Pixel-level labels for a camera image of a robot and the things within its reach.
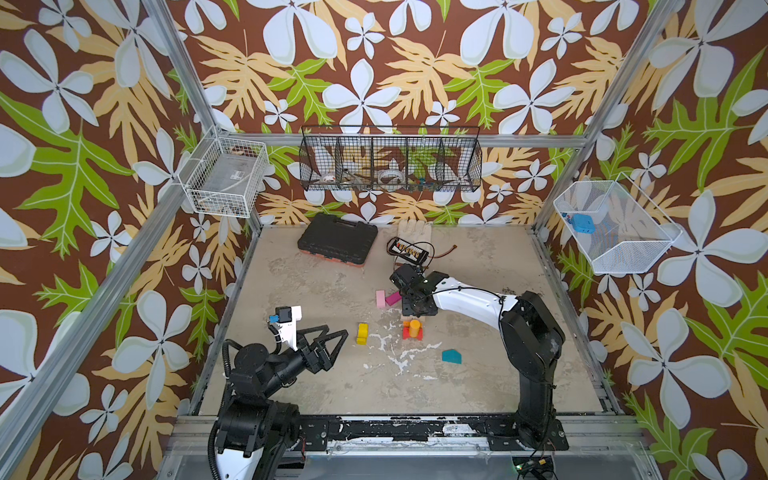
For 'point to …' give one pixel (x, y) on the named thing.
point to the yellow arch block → (363, 333)
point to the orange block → (406, 323)
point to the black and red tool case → (341, 240)
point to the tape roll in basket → (391, 176)
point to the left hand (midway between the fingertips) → (336, 330)
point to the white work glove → (417, 232)
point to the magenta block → (393, 298)
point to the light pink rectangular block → (380, 299)
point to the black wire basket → (390, 158)
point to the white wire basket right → (631, 232)
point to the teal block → (452, 356)
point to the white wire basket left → (225, 176)
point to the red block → (406, 333)
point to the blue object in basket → (583, 223)
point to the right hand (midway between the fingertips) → (409, 307)
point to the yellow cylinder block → (414, 328)
